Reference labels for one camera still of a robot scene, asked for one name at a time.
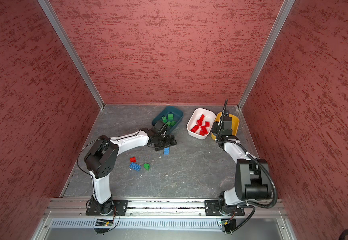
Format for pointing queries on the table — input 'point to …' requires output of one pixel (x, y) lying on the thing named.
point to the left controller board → (102, 222)
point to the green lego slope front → (147, 166)
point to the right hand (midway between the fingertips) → (215, 125)
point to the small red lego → (133, 159)
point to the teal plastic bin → (178, 117)
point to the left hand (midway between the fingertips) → (171, 147)
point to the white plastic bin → (195, 115)
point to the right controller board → (228, 225)
